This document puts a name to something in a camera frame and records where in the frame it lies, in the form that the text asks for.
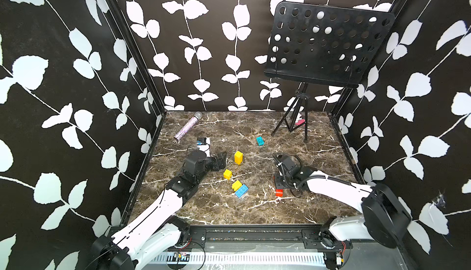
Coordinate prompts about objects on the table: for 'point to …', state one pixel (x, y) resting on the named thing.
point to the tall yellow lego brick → (238, 158)
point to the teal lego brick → (260, 141)
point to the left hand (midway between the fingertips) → (219, 150)
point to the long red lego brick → (279, 192)
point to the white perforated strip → (231, 258)
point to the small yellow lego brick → (227, 173)
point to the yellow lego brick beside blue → (236, 185)
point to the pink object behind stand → (300, 122)
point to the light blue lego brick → (241, 191)
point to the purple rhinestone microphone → (187, 127)
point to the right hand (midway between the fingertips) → (275, 178)
